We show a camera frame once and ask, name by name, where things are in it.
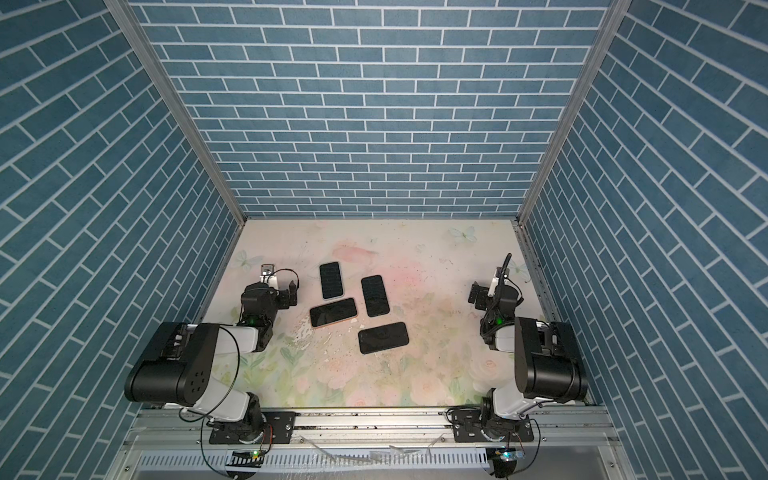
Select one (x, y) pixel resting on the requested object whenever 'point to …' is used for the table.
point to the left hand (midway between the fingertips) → (277, 280)
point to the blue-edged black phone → (383, 338)
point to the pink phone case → (337, 321)
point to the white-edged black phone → (330, 280)
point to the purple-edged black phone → (333, 312)
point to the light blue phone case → (341, 280)
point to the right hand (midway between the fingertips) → (490, 282)
